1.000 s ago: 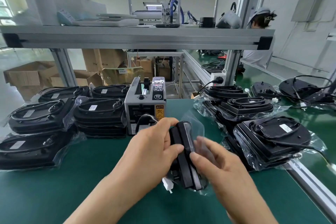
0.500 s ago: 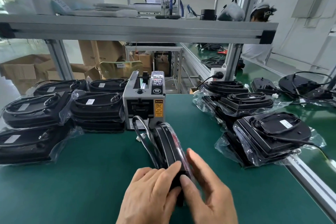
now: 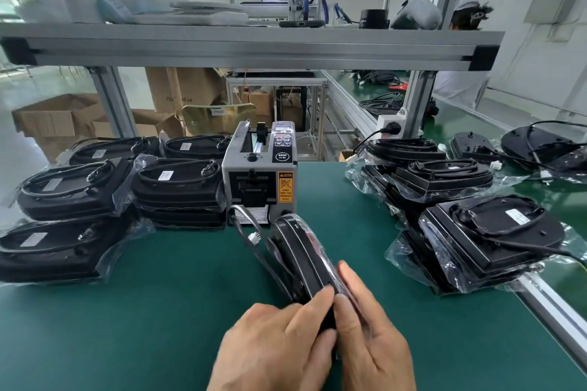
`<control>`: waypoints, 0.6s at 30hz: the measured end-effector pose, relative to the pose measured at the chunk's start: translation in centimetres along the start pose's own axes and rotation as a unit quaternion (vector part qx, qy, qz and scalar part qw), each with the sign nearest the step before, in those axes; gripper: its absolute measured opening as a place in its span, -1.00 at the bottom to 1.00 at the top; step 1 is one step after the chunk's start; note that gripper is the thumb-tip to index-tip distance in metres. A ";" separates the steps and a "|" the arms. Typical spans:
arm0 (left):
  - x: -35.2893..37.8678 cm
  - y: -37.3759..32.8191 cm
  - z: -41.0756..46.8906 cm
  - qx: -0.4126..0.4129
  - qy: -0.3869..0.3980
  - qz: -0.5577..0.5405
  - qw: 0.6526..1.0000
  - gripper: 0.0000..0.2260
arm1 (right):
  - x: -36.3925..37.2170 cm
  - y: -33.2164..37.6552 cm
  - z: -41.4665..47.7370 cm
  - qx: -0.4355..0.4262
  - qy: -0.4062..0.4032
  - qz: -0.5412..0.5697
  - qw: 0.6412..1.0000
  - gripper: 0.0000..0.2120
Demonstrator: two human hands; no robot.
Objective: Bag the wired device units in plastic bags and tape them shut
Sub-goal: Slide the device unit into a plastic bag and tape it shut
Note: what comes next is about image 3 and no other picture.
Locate white handset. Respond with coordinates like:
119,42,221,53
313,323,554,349
96,0,135,23

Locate grey metal shelf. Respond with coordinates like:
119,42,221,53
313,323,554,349
0,21,506,72

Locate white power socket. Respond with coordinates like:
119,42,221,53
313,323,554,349
376,113,405,136

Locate person's right hand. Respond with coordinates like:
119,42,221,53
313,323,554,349
332,260,418,391

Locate grey tape dispenser machine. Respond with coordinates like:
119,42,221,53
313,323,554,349
222,120,299,225

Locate group of bagged black lamps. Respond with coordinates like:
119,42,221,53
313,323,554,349
347,134,587,298

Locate person's left hand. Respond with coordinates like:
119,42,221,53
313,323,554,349
206,285,339,391

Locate white flat scale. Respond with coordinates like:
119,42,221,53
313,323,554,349
133,1,251,26

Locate grey barcode scanner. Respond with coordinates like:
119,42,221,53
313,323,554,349
391,0,444,31

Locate bundle of black cables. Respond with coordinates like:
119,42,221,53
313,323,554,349
360,93,405,118

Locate unbagged black lamps with cables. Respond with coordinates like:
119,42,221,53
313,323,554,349
449,120,587,178

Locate aluminium table edge rail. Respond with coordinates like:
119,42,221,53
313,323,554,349
518,269,587,371

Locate black cup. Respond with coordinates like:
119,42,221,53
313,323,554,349
360,9,390,30

